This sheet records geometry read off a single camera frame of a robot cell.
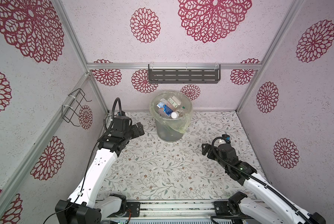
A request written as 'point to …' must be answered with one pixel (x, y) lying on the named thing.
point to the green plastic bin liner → (173, 108)
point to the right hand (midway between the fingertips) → (208, 145)
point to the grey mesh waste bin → (165, 132)
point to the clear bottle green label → (174, 101)
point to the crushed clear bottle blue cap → (166, 109)
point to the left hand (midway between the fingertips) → (135, 130)
